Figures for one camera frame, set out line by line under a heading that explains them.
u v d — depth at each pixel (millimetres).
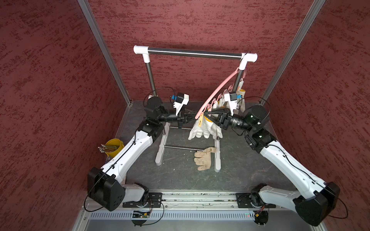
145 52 496
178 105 541
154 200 736
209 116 570
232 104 541
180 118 541
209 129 611
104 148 748
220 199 756
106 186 384
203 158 863
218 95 487
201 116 535
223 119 541
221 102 633
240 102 534
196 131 699
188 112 568
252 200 670
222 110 552
